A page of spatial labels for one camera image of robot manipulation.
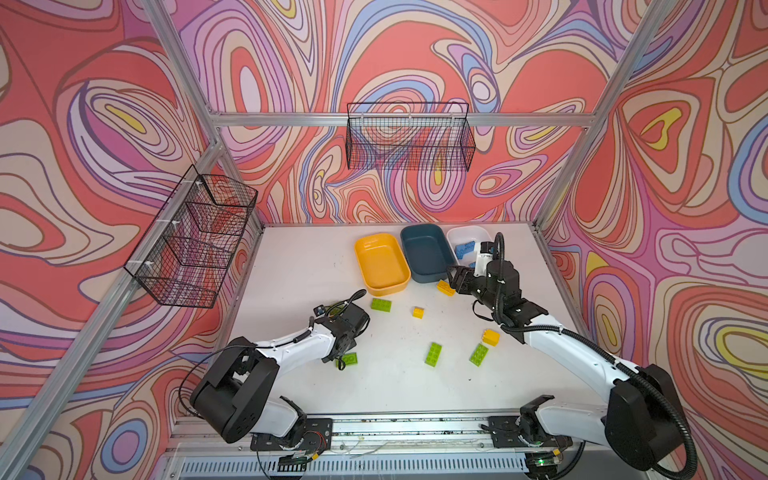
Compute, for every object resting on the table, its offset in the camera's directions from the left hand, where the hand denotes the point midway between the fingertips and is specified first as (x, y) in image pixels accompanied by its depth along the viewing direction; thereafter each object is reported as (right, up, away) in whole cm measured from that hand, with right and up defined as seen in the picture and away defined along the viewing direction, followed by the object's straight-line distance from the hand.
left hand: (345, 342), depth 90 cm
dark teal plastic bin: (+29, +28, +21) cm, 46 cm away
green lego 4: (+2, -4, -5) cm, 6 cm away
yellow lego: (+44, +2, -3) cm, 44 cm away
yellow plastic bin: (+12, +24, +17) cm, 31 cm away
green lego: (+11, +10, +5) cm, 16 cm away
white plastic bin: (+42, +34, +21) cm, 58 cm away
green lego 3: (+40, -3, -4) cm, 40 cm away
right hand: (+32, +21, -6) cm, 39 cm away
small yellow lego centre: (+23, +8, +6) cm, 25 cm away
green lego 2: (+27, -2, -4) cm, 27 cm away
